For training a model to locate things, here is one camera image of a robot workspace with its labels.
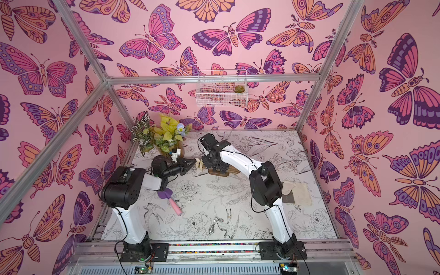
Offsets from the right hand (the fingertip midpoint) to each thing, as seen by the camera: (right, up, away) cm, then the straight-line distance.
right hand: (210, 160), depth 94 cm
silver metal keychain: (+2, -31, -15) cm, 35 cm away
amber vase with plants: (-23, +13, -7) cm, 27 cm away
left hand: (-6, 0, -3) cm, 7 cm away
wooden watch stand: (+11, -5, -2) cm, 13 cm away
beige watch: (-6, -1, -2) cm, 6 cm away
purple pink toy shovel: (-22, -17, -5) cm, 29 cm away
